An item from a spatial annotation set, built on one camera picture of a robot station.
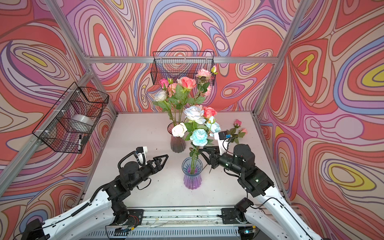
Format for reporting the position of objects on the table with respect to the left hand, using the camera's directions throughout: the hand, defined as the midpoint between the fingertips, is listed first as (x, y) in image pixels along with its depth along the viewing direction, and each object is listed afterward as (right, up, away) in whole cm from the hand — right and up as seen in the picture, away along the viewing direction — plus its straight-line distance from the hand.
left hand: (167, 158), depth 74 cm
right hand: (+17, +4, -8) cm, 20 cm away
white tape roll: (-42, +20, 0) cm, 47 cm away
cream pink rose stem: (+14, +3, -8) cm, 16 cm away
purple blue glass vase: (+13, -16, +11) cm, 23 cm away
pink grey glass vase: (+3, +4, +20) cm, 21 cm away
